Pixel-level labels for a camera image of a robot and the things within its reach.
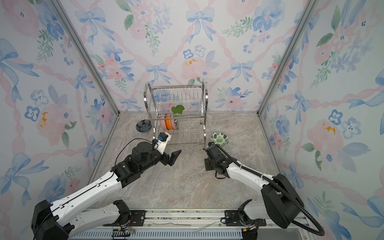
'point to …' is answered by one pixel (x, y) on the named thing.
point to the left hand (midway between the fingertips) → (174, 144)
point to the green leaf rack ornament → (178, 109)
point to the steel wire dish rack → (159, 100)
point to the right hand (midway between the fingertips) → (209, 160)
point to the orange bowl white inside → (168, 123)
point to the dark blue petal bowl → (144, 125)
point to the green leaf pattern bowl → (220, 138)
